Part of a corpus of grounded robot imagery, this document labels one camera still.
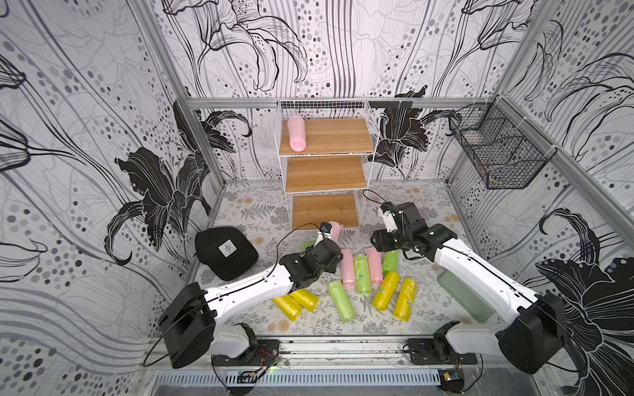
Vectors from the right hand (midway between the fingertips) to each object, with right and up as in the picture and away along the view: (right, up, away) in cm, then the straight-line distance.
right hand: (380, 235), depth 82 cm
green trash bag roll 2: (+5, -10, +6) cm, 13 cm away
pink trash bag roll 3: (0, -12, +6) cm, 13 cm away
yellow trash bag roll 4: (+6, -23, -3) cm, 24 cm away
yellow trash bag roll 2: (-25, -21, -2) cm, 33 cm away
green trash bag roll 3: (-14, -22, -1) cm, 26 cm away
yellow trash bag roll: (-30, -22, -2) cm, 37 cm away
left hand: (-17, -7, 0) cm, 19 cm away
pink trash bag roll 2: (-11, -12, +3) cm, 17 cm away
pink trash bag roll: (-15, +2, 0) cm, 15 cm away
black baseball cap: (-56, -7, +6) cm, 57 cm away
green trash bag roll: (-6, -14, +3) cm, 16 cm away
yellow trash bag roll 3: (+3, -16, +2) cm, 17 cm away
